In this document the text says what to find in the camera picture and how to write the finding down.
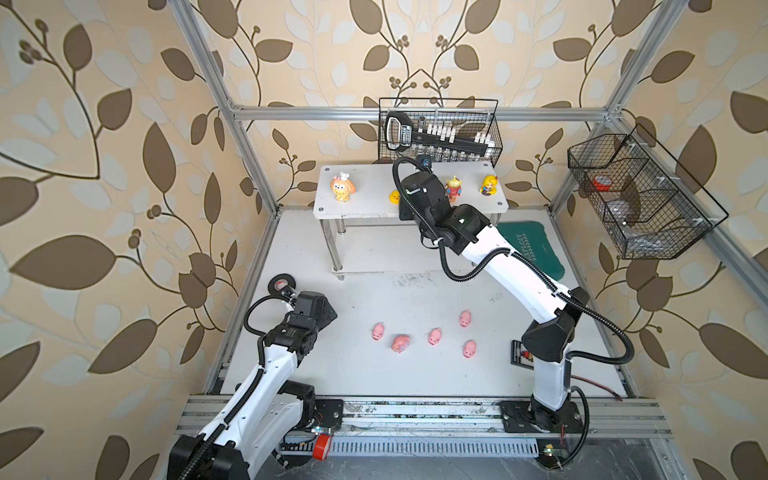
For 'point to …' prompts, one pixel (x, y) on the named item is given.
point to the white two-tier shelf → (365, 191)
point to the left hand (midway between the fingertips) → (312, 311)
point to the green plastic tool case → (529, 239)
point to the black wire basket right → (650, 209)
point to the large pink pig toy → (400, 343)
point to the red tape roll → (602, 182)
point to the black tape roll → (274, 278)
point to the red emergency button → (320, 446)
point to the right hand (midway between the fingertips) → (412, 194)
